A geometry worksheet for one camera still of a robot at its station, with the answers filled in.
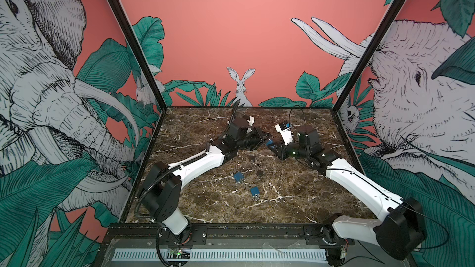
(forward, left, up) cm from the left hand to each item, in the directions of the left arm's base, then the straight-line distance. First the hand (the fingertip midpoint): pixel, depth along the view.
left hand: (275, 133), depth 75 cm
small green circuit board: (-37, +41, -25) cm, 60 cm away
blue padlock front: (-15, +8, -27) cm, 31 cm away
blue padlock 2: (-7, +16, -26) cm, 31 cm away
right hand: (-2, +2, -4) cm, 5 cm away
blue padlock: (-2, +2, -4) cm, 5 cm away
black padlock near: (-5, +5, -27) cm, 28 cm away
